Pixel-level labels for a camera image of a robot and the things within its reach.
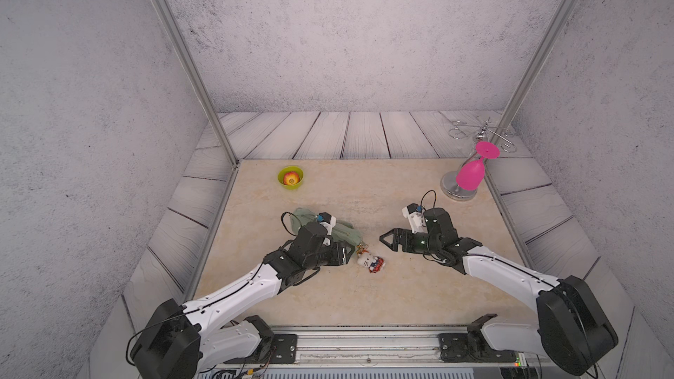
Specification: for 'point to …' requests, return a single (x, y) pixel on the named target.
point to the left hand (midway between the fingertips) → (353, 251)
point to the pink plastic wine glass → (471, 173)
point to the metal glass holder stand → (482, 133)
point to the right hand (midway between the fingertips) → (391, 239)
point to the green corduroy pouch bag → (343, 231)
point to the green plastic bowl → (283, 171)
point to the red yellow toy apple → (291, 178)
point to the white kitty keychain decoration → (374, 263)
